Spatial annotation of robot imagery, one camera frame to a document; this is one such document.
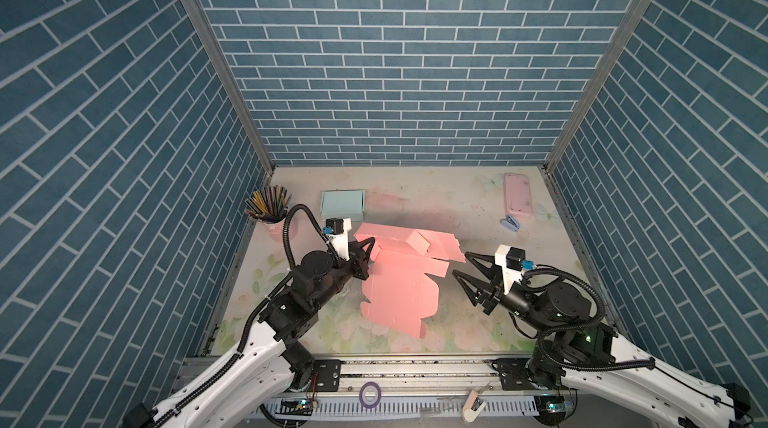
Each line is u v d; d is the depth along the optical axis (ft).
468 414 2.19
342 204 3.46
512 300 1.82
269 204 3.07
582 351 1.64
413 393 2.37
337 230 1.99
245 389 1.81
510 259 1.70
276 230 3.00
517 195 3.65
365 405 2.29
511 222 3.35
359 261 2.02
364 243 2.22
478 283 1.84
